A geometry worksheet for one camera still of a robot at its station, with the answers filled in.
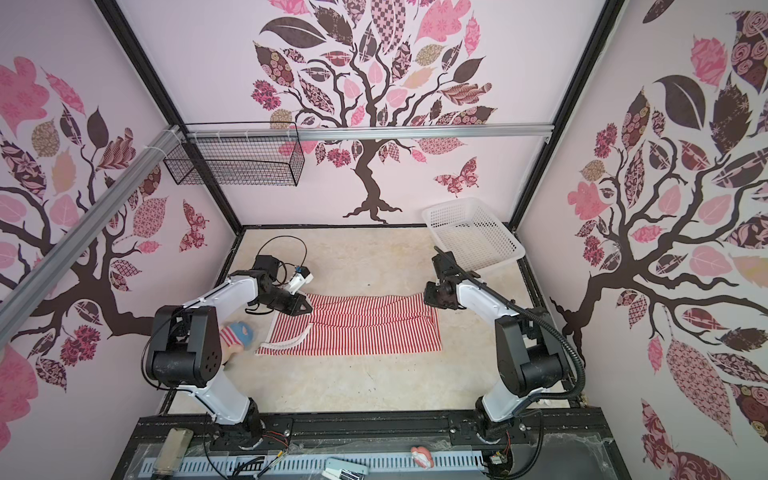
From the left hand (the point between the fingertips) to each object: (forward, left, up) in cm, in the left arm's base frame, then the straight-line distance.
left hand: (307, 313), depth 91 cm
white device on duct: (-39, -15, -2) cm, 42 cm away
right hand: (+5, -39, +2) cm, 40 cm away
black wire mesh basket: (+42, +21, +30) cm, 56 cm away
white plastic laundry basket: (+37, -60, -4) cm, 70 cm away
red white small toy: (-37, -33, +1) cm, 50 cm away
